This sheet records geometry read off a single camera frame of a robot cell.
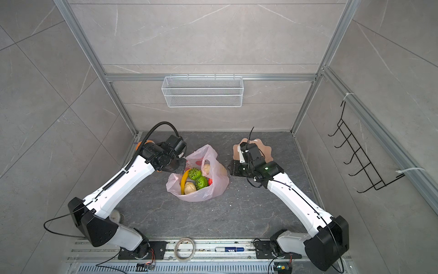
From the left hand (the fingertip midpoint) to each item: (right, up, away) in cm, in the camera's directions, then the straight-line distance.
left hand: (180, 163), depth 77 cm
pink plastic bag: (+18, -5, +1) cm, 18 cm away
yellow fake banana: (-2, -12, +14) cm, 19 cm away
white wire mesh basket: (+8, +41, +24) cm, 48 cm away
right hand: (+24, -1, +1) cm, 24 cm away
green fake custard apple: (+4, -7, +15) cm, 17 cm away
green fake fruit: (+8, -11, +11) cm, 18 cm away
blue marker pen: (+22, -37, -4) cm, 43 cm away
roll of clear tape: (-1, -38, -3) cm, 38 cm away
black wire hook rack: (+75, -4, -17) cm, 77 cm away
